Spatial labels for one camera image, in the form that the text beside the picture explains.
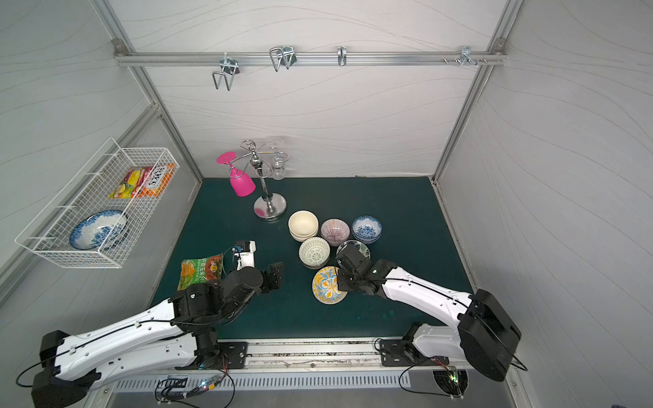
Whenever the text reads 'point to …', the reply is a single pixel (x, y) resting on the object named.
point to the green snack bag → (200, 269)
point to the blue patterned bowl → (367, 236)
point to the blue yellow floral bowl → (326, 276)
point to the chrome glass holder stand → (268, 206)
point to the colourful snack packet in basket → (144, 182)
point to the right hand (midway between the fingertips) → (341, 278)
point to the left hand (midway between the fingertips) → (272, 268)
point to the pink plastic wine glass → (240, 182)
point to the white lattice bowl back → (315, 243)
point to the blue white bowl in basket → (98, 229)
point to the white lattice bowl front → (314, 259)
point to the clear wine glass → (278, 163)
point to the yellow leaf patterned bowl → (328, 294)
